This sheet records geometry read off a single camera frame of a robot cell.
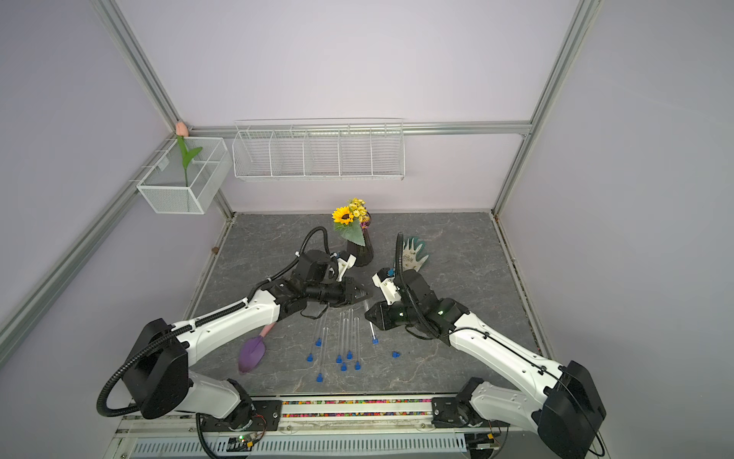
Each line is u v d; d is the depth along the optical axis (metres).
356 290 0.73
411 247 1.08
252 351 0.83
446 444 0.71
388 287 0.70
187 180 0.87
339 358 0.83
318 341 0.87
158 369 0.42
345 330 0.88
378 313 0.70
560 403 0.39
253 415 0.72
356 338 0.87
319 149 0.99
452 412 0.74
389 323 0.68
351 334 0.87
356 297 0.74
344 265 0.75
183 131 0.89
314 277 0.64
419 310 0.57
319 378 0.81
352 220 0.86
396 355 0.83
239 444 0.72
